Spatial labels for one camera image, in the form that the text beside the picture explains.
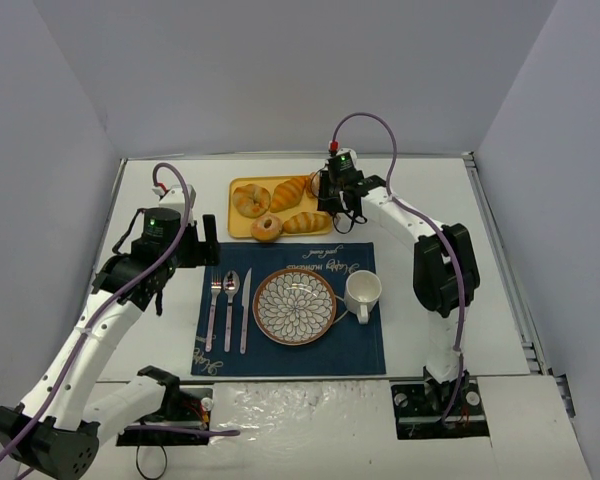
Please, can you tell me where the small orange bread bun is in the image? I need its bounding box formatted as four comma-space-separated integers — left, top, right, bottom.
305, 171, 321, 198

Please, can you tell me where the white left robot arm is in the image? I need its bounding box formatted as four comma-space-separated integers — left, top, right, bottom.
0, 184, 220, 479

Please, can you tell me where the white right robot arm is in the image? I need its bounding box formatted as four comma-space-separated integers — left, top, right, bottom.
316, 141, 480, 387

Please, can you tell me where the round twisted bread roll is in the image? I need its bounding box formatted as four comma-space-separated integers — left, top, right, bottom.
232, 183, 271, 218

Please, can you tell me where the small striped croissant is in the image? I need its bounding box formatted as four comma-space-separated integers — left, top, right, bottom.
283, 212, 330, 234

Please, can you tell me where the large striped croissant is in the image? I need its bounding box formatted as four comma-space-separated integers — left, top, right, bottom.
270, 176, 306, 213

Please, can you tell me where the yellow plastic tray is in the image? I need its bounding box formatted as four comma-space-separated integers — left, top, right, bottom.
227, 175, 333, 239

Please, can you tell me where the sugared orange donut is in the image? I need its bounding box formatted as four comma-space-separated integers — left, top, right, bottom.
250, 214, 283, 243

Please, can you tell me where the dark blue cloth placemat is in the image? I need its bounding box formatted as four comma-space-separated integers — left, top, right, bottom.
191, 242, 386, 377

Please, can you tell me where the white ceramic mug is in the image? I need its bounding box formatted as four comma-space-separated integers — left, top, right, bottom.
344, 270, 382, 325

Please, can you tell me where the floral patterned ceramic plate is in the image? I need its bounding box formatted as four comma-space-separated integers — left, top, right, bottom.
252, 269, 337, 346

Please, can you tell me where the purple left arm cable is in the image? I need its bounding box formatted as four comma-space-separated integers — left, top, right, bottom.
0, 162, 241, 480

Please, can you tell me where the fork with pink handle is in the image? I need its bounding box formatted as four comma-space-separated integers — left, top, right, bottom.
205, 269, 222, 352

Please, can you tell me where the spoon with pink handle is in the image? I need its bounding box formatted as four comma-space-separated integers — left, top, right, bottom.
222, 270, 240, 352

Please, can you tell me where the knife with pink handle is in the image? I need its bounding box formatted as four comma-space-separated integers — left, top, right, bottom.
239, 269, 252, 354

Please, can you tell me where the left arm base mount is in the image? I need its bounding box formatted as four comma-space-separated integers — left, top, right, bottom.
115, 386, 213, 447

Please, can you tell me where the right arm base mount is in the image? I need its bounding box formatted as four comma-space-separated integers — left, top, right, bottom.
391, 375, 490, 440

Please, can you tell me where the metal table edge rail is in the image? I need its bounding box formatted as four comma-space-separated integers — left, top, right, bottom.
462, 152, 576, 422

